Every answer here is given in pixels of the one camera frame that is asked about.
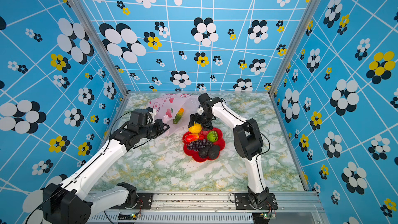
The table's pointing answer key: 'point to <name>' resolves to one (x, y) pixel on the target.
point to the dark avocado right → (214, 151)
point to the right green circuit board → (265, 214)
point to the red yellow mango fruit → (191, 137)
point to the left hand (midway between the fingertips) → (172, 124)
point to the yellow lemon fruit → (196, 128)
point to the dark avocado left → (203, 152)
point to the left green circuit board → (128, 217)
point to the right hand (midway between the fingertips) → (197, 126)
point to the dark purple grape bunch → (196, 145)
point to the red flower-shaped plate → (203, 135)
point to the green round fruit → (212, 136)
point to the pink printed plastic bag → (166, 107)
